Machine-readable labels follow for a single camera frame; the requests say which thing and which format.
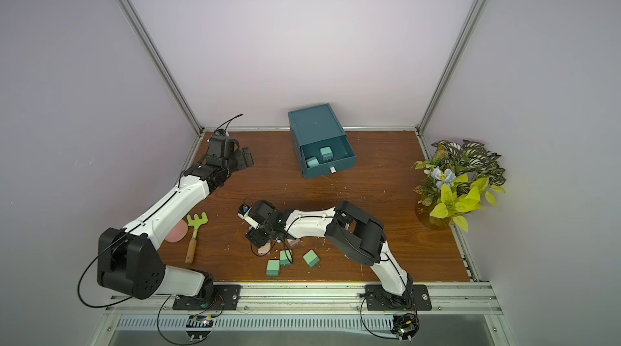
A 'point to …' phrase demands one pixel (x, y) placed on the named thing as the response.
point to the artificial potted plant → (458, 179)
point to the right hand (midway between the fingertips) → (253, 226)
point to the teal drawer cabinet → (320, 144)
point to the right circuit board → (405, 327)
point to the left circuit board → (199, 321)
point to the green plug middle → (285, 257)
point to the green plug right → (311, 259)
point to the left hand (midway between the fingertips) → (241, 153)
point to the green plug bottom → (272, 267)
